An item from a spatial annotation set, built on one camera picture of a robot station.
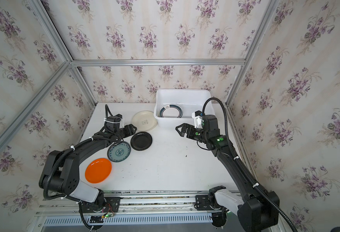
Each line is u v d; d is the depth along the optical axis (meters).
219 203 0.61
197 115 0.69
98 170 0.84
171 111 1.11
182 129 0.67
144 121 1.08
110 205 0.72
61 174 0.44
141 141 0.96
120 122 0.74
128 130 0.82
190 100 1.18
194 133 0.66
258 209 0.37
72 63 0.93
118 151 0.93
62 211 0.70
